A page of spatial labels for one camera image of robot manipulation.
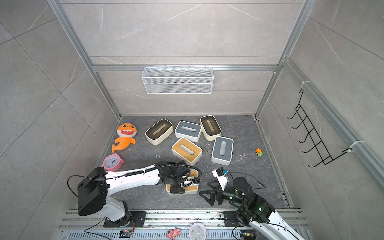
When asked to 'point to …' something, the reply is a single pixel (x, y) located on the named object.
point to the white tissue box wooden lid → (187, 151)
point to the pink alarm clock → (112, 162)
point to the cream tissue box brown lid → (211, 129)
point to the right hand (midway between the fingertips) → (206, 190)
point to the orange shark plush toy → (125, 131)
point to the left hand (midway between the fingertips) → (186, 183)
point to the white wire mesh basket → (178, 80)
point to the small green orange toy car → (259, 152)
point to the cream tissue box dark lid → (159, 132)
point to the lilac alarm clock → (197, 231)
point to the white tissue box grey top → (222, 150)
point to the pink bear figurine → (172, 233)
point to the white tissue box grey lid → (190, 131)
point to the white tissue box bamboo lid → (192, 189)
